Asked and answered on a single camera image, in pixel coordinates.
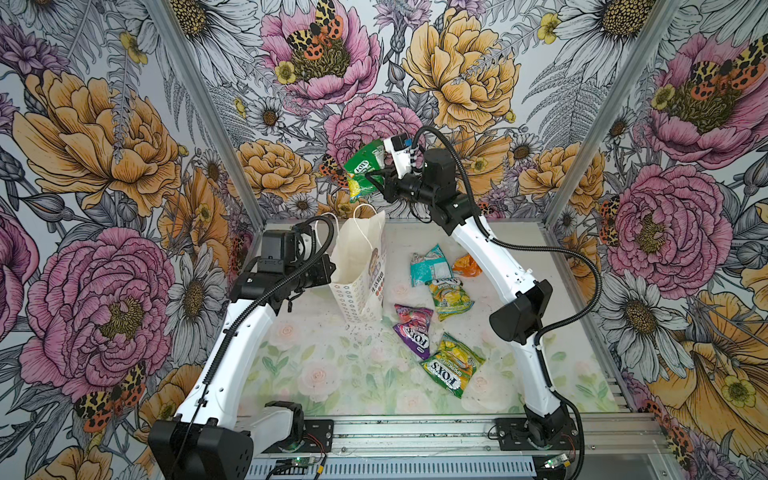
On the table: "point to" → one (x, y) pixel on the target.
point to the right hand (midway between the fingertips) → (369, 180)
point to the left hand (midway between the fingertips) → (334, 276)
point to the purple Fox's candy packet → (413, 328)
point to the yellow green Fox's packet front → (453, 365)
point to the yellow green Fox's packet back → (449, 296)
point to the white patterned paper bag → (357, 257)
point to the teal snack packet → (427, 268)
